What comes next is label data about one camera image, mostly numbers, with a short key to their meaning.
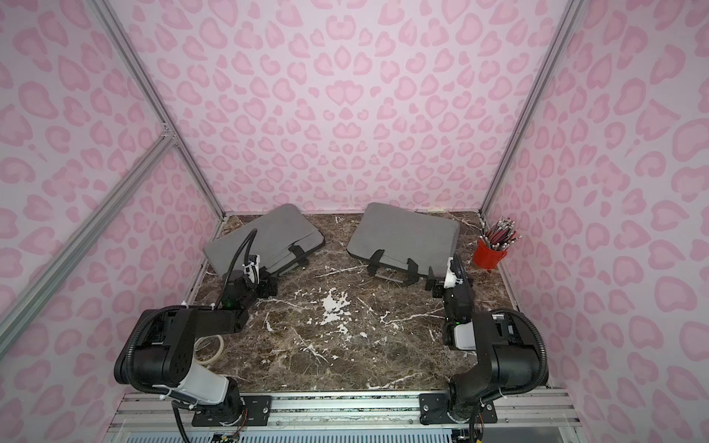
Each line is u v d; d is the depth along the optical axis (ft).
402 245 3.51
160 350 1.53
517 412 2.41
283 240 3.60
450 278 2.60
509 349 1.48
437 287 2.69
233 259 2.30
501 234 3.06
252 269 2.62
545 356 1.36
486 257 3.18
